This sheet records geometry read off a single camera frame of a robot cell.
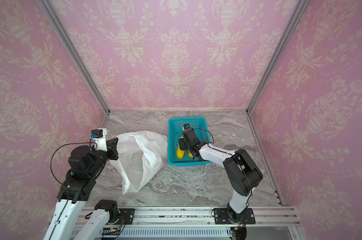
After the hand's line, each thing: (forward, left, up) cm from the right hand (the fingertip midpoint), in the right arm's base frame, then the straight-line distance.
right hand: (185, 139), depth 93 cm
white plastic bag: (-4, +30, -8) cm, 31 cm away
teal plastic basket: (+14, +7, -6) cm, 17 cm away
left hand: (-13, +31, +21) cm, 40 cm away
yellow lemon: (-8, +3, -4) cm, 9 cm away
